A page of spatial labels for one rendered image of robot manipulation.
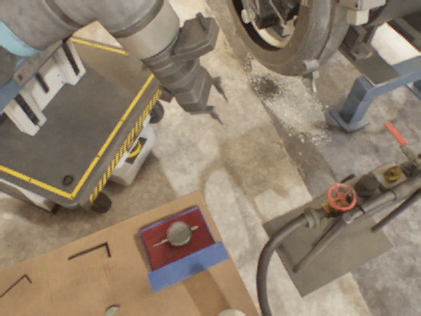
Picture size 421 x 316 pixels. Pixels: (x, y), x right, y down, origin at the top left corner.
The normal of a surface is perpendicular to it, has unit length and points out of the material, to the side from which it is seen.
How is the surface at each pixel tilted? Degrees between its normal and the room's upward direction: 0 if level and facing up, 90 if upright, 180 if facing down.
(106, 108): 0
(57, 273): 0
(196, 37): 25
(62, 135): 0
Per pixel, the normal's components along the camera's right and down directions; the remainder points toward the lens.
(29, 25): -0.04, 0.76
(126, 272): -0.02, -0.52
